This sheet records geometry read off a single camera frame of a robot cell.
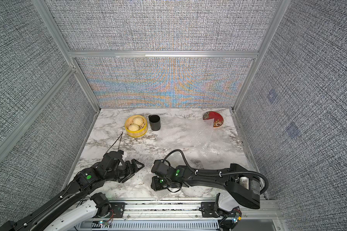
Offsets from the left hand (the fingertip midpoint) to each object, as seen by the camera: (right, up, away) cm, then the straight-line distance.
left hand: (143, 169), depth 72 cm
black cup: (+2, +24, +27) cm, 36 cm away
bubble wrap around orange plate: (+24, +16, +33) cm, 43 cm away
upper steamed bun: (-10, +25, +32) cm, 42 cm away
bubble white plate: (+11, -14, +4) cm, 18 cm away
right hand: (+3, -9, +2) cm, 10 cm away
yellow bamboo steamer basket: (-6, +19, +30) cm, 35 cm away
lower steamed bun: (-13, +20, +28) cm, 36 cm away
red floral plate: (+50, +25, +38) cm, 68 cm away
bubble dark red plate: (+43, +4, +22) cm, 48 cm away
